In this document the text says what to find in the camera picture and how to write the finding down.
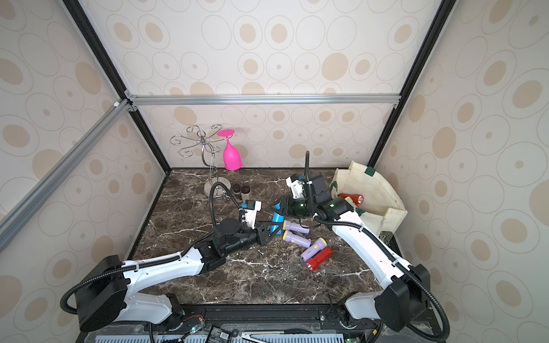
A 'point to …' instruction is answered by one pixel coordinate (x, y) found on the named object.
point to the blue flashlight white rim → (277, 218)
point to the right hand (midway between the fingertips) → (282, 205)
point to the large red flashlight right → (314, 262)
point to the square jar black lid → (246, 194)
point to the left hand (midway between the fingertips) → (287, 228)
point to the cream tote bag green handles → (382, 209)
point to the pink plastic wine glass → (231, 156)
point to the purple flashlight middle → (289, 236)
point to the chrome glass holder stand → (205, 138)
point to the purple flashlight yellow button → (320, 244)
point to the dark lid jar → (236, 192)
